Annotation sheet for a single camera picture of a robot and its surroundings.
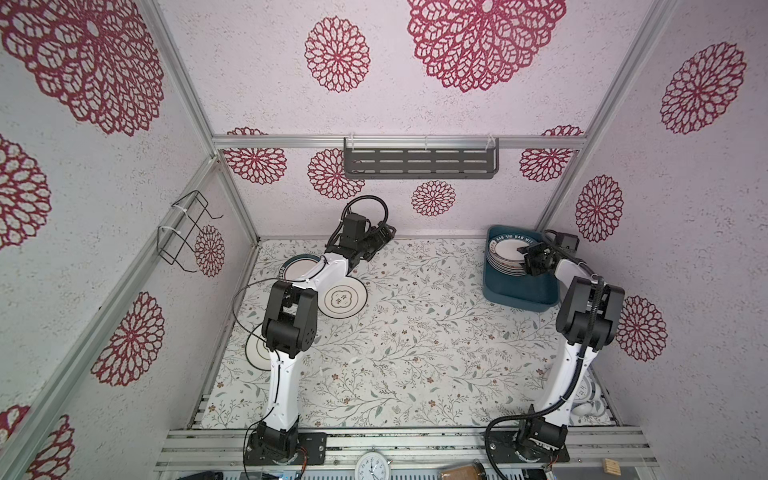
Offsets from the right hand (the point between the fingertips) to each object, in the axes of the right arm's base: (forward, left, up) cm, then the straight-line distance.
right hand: (522, 244), depth 105 cm
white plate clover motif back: (-18, +62, -9) cm, 66 cm away
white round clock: (-66, +49, -6) cm, 83 cm away
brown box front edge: (-67, +28, -6) cm, 73 cm away
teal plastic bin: (-17, -2, -5) cm, 18 cm away
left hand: (-5, +47, +7) cm, 48 cm away
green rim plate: (-2, +5, -5) cm, 7 cm away
